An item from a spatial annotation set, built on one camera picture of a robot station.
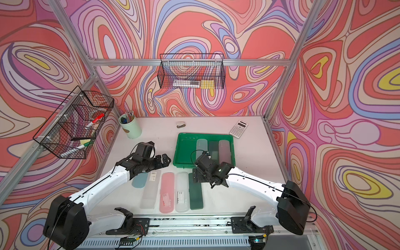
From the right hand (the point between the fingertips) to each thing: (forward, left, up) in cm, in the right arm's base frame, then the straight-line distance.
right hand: (202, 180), depth 80 cm
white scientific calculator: (+40, -28, -7) cm, 50 cm away
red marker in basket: (+24, +49, +26) cm, 60 cm away
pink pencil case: (-3, +19, -8) cm, 21 cm away
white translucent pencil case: (-8, +11, -7) cm, 15 cm away
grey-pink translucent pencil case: (+21, -15, -7) cm, 27 cm away
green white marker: (+9, +55, +20) cm, 60 cm away
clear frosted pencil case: (-1, +28, -8) cm, 30 cm away
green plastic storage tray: (+22, +11, -8) cm, 26 cm away
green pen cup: (+36, +45, +6) cm, 58 cm away
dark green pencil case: (-9, +3, -7) cm, 11 cm away
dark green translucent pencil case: (+22, -8, -6) cm, 24 cm away
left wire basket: (+17, +62, +22) cm, 68 cm away
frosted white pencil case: (+27, -1, -6) cm, 27 cm away
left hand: (+10, +19, +2) cm, 22 cm away
